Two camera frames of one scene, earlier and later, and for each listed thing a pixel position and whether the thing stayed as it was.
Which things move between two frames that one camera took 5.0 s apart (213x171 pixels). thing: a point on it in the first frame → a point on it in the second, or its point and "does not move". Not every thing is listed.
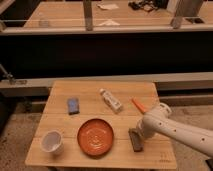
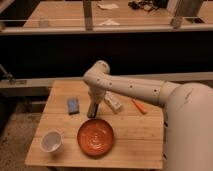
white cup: [52, 142] does not move
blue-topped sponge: [73, 106] does not move
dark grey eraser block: [136, 139] → [92, 110]
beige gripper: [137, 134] → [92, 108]
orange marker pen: [139, 105] does not move
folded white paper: [109, 22] does not move
